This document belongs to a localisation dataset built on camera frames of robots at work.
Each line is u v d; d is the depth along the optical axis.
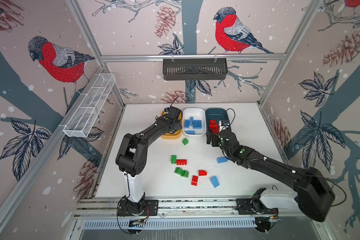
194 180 0.81
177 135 0.96
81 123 0.72
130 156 0.50
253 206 0.67
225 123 0.71
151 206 0.73
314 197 0.41
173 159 0.88
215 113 1.10
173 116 0.76
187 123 1.06
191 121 1.07
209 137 0.75
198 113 1.10
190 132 1.01
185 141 0.98
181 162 0.88
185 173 0.83
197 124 1.08
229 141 0.61
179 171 0.84
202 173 0.83
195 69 1.07
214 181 0.81
